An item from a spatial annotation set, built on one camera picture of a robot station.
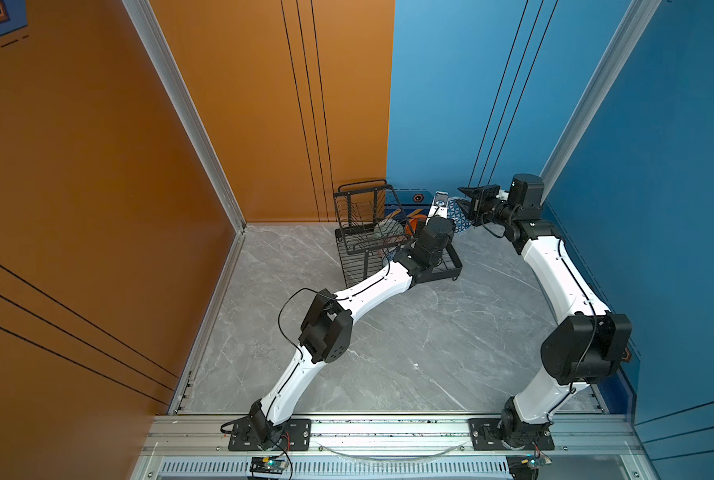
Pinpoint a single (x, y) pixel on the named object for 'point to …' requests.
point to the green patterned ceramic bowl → (388, 227)
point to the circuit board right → (525, 467)
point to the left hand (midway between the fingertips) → (441, 207)
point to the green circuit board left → (268, 465)
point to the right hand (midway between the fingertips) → (453, 189)
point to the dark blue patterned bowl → (454, 211)
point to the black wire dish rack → (371, 226)
